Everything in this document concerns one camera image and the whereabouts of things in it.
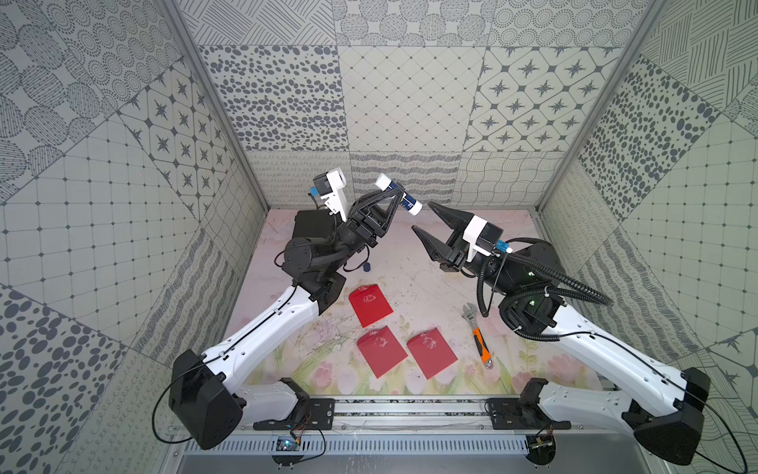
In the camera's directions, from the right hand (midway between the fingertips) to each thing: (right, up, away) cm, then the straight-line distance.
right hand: (420, 213), depth 52 cm
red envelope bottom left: (-8, -38, +34) cm, 52 cm away
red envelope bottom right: (+6, -38, +33) cm, 51 cm away
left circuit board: (-31, -56, +20) cm, 67 cm away
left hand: (-2, +1, -6) cm, 7 cm away
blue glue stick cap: (-14, -15, +50) cm, 54 cm away
